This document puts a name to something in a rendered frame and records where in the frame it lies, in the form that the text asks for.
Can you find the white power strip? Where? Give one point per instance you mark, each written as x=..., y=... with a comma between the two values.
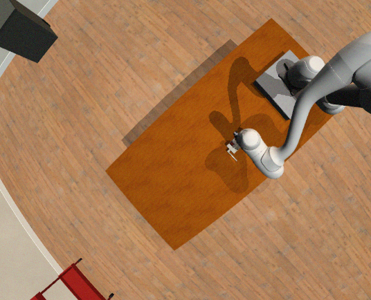
x=233, y=146

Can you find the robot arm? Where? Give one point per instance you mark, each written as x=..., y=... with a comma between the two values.
x=328, y=85

